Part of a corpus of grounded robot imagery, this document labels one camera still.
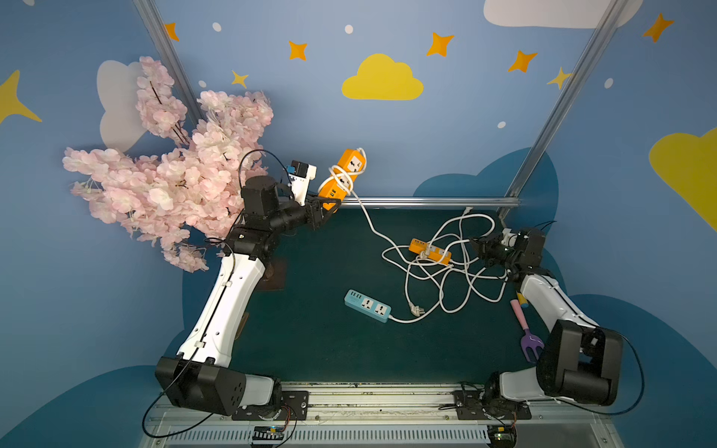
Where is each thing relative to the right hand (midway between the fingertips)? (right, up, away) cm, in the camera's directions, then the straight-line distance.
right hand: (471, 233), depth 86 cm
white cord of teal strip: (-11, -26, +7) cm, 29 cm away
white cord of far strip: (+5, -11, +17) cm, 21 cm away
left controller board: (-59, -53, -14) cm, 81 cm away
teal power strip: (-32, -24, +5) cm, 41 cm away
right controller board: (+3, -54, -14) cm, 56 cm away
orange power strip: (-7, -7, +15) cm, 18 cm away
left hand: (-41, +9, -19) cm, 46 cm away
